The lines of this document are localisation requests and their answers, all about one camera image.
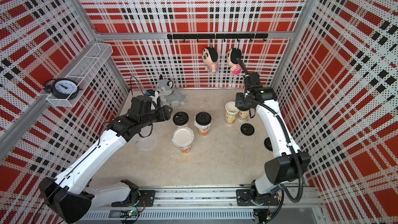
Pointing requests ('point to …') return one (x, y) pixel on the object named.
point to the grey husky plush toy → (168, 95)
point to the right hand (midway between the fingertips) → (247, 101)
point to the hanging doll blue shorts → (209, 56)
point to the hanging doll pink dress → (232, 54)
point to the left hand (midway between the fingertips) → (169, 110)
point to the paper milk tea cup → (180, 126)
